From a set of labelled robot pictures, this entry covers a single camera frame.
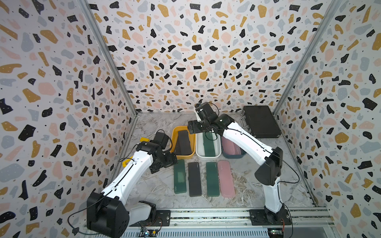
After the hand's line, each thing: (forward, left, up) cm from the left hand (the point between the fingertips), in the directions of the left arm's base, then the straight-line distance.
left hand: (171, 164), depth 80 cm
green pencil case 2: (-5, -23, -12) cm, 26 cm away
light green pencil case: (-6, -4, -12) cm, 14 cm away
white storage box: (+16, -16, -11) cm, 25 cm away
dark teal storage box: (+9, -34, -9) cm, 36 cm away
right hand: (+17, -12, +11) cm, 23 cm away
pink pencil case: (-4, -31, -12) cm, 33 cm away
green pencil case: (+19, -22, -10) cm, 31 cm away
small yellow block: (+26, +25, -13) cm, 39 cm away
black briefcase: (+41, -64, -12) cm, 77 cm away
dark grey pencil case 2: (-9, -13, -11) cm, 19 cm away
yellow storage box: (+27, +2, -9) cm, 28 cm away
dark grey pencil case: (+17, -5, -8) cm, 20 cm away
